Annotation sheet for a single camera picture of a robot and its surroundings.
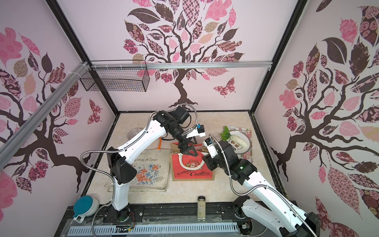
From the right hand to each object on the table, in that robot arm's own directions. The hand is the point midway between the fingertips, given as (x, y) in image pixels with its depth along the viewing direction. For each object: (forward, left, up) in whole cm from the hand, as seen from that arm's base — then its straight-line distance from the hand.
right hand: (206, 154), depth 75 cm
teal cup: (-21, +60, -10) cm, 65 cm away
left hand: (+1, +7, +4) cm, 8 cm away
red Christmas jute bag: (-4, +12, -6) cm, 14 cm away
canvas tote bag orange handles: (0, +32, -16) cm, 36 cm away
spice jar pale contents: (-22, +4, -15) cm, 27 cm away
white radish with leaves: (+24, -16, -16) cm, 33 cm away
